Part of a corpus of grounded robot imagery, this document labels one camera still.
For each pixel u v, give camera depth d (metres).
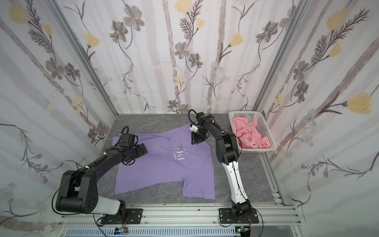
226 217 0.73
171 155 0.95
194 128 0.98
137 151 0.82
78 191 0.43
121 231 0.70
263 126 1.05
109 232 0.70
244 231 0.73
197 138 0.92
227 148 0.64
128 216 0.73
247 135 0.96
